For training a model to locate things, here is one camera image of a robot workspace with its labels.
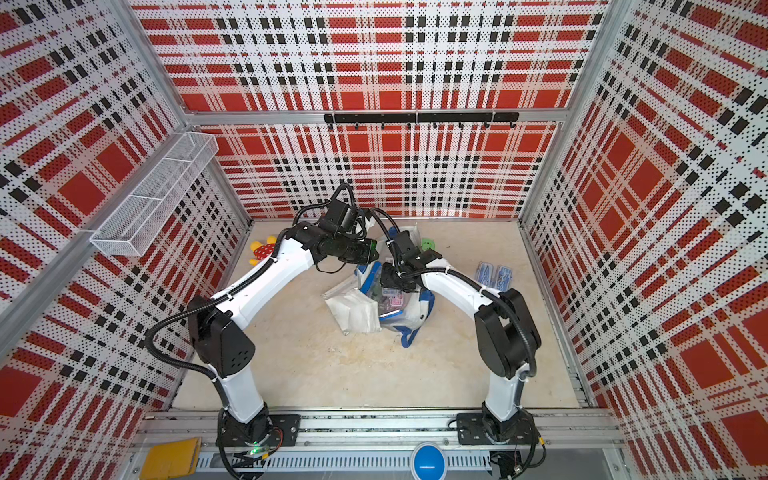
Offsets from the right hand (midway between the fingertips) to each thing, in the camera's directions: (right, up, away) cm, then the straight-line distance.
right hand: (389, 281), depth 89 cm
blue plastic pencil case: (-5, +2, -9) cm, 10 cm away
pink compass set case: (+2, -5, +4) cm, 7 cm away
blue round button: (+10, -39, -21) cm, 46 cm away
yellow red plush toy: (-46, +9, +16) cm, 49 cm away
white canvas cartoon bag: (-5, -5, -12) cm, 14 cm away
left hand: (-2, +8, -7) cm, 11 cm away
